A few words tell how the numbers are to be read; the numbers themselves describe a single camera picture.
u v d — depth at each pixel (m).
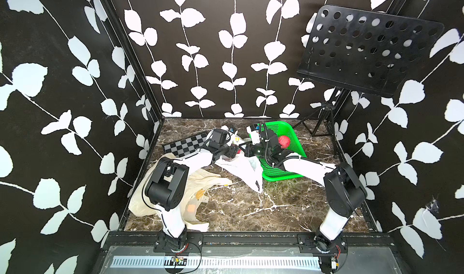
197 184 0.82
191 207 0.80
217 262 0.70
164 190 0.48
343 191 0.48
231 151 0.86
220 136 0.74
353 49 0.68
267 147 0.69
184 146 1.02
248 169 0.82
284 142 1.01
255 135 0.78
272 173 0.95
